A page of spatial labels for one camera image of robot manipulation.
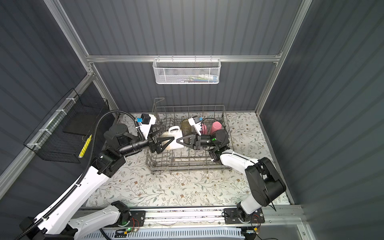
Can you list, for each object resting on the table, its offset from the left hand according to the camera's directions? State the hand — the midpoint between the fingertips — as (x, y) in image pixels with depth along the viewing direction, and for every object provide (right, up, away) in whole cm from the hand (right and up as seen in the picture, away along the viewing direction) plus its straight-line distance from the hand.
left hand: (169, 131), depth 62 cm
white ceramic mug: (+2, -1, +4) cm, 5 cm away
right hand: (+4, -7, +3) cm, 8 cm away
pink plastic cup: (+24, +3, +32) cm, 40 cm away
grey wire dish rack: (+5, -19, +33) cm, 38 cm away
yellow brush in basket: (-40, -6, +8) cm, 41 cm away
